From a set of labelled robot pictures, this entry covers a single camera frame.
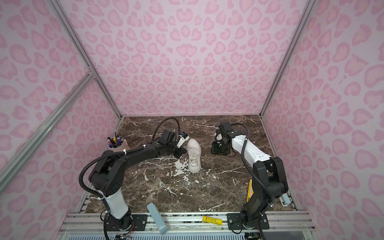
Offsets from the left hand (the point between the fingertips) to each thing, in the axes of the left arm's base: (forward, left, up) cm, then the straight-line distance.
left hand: (187, 148), depth 92 cm
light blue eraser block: (-39, +11, -3) cm, 41 cm away
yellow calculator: (-23, -35, -7) cm, 43 cm away
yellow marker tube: (-37, -13, -6) cm, 40 cm away
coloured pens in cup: (+3, +43, +4) cm, 43 cm away
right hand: (-3, -16, +3) cm, 17 cm away
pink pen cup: (0, +40, +1) cm, 40 cm away
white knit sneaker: (+1, -4, -3) cm, 6 cm away
